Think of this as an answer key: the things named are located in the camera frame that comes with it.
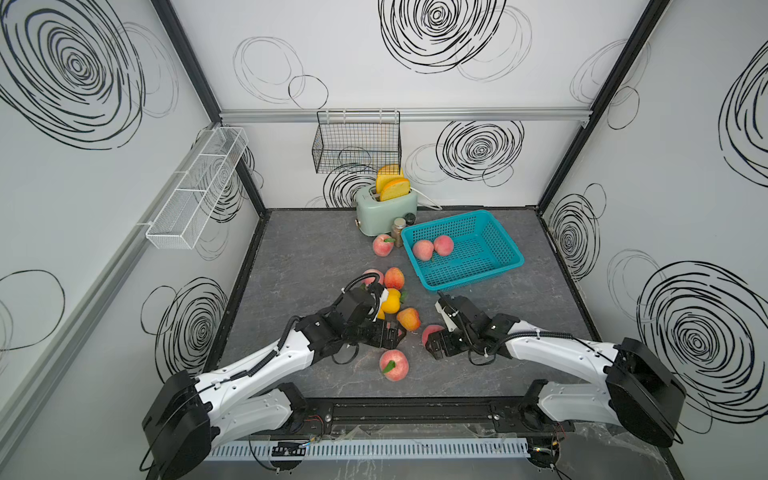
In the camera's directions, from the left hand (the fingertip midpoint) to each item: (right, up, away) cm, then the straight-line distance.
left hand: (393, 331), depth 77 cm
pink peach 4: (-5, +15, -13) cm, 21 cm away
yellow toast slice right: (+1, +41, +23) cm, 47 cm away
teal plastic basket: (+33, +20, +31) cm, 50 cm away
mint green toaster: (-6, +31, +29) cm, 43 cm away
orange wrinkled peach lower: (+5, +1, +8) cm, 10 cm away
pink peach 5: (+10, -1, +6) cm, 12 cm away
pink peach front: (+2, -9, -1) cm, 10 cm away
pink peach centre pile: (+1, +1, -4) cm, 4 cm away
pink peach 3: (+18, +21, +26) cm, 38 cm away
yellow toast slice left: (-1, +46, +24) cm, 52 cm away
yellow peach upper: (0, +4, +12) cm, 13 cm away
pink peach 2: (+11, +20, +25) cm, 34 cm away
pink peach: (-3, +21, +25) cm, 33 cm away
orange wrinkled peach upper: (+1, +11, +17) cm, 21 cm away
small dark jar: (+6, +31, +28) cm, 42 cm away
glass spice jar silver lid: (+2, +29, +25) cm, 38 cm away
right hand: (+13, -6, +6) cm, 16 cm away
